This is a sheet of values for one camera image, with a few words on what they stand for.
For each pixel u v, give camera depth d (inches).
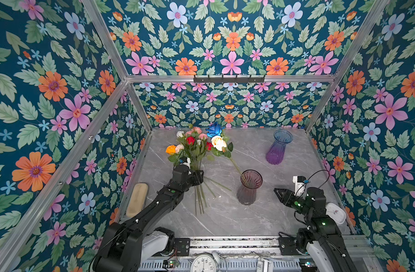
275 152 37.1
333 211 32.1
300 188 26.5
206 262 26.4
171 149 41.0
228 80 36.1
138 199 33.1
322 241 21.2
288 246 28.8
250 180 28.8
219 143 23.0
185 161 30.1
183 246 29.0
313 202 23.4
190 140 40.3
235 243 29.6
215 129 23.8
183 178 25.0
